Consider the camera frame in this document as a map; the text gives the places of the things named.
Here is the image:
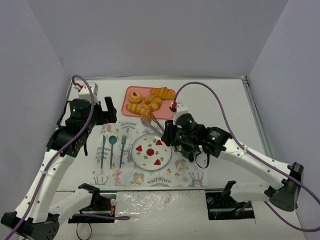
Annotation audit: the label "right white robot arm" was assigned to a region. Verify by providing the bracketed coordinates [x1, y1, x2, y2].
[161, 113, 304, 212]

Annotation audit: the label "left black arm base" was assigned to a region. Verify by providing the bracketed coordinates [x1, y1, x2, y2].
[67, 194, 117, 224]

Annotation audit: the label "sugared ring donut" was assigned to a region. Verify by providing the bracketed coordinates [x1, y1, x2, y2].
[127, 90, 143, 104]

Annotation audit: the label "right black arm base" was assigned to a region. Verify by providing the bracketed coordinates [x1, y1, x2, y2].
[205, 191, 255, 221]

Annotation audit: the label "small glazed oval bun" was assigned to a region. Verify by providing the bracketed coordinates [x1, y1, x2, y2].
[141, 110, 153, 123]

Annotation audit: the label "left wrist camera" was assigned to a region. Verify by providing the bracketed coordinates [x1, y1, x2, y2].
[74, 82, 99, 104]

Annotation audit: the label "aluminium side rail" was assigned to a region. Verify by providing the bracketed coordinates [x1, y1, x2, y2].
[241, 76, 300, 210]

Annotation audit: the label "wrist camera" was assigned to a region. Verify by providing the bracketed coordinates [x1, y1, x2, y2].
[74, 82, 99, 104]
[170, 102, 189, 122]

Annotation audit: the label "patterned paper placemat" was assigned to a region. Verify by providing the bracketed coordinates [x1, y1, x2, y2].
[90, 121, 208, 188]

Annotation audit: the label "striped bread roll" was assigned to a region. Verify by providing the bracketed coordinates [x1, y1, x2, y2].
[125, 103, 146, 115]
[149, 87, 175, 100]

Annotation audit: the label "white watermelon pattern plate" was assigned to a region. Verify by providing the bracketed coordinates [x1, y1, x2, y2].
[131, 133, 172, 172]

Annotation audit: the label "striped bread roll lower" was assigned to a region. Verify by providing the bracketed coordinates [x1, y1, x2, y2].
[125, 103, 146, 115]

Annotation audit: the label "teal plastic knife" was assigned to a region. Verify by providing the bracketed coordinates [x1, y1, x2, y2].
[100, 135, 106, 171]

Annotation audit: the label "twisted ring pastry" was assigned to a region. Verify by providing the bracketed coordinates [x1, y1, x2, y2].
[142, 94, 162, 112]

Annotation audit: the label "teal plastic spoon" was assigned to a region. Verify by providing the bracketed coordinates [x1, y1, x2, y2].
[108, 135, 117, 169]

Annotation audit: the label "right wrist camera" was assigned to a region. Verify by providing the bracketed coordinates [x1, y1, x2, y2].
[170, 102, 189, 122]

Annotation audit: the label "striped bread roll upper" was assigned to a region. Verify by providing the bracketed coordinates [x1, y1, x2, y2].
[149, 87, 175, 100]

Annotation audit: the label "translucent brown tongs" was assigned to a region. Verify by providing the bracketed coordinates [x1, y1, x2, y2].
[140, 113, 165, 137]

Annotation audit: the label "pink plastic tray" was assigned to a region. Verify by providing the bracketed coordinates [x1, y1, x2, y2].
[121, 86, 174, 120]

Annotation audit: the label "teal plastic fork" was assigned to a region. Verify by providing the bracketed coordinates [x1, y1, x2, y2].
[119, 135, 127, 169]

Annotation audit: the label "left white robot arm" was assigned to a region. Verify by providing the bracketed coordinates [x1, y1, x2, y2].
[0, 96, 117, 240]

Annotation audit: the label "dark green mug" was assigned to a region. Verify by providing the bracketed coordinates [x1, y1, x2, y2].
[178, 145, 196, 163]

